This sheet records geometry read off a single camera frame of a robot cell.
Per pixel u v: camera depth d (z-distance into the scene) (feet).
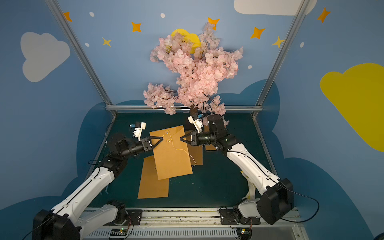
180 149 2.27
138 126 2.20
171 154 2.28
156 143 2.29
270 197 1.29
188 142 2.24
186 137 2.27
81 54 2.79
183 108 4.33
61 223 1.24
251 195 2.55
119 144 1.86
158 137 2.29
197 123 2.18
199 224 2.40
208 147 2.12
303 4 2.25
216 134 1.89
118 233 2.40
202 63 2.35
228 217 2.44
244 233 2.40
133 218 2.41
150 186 2.80
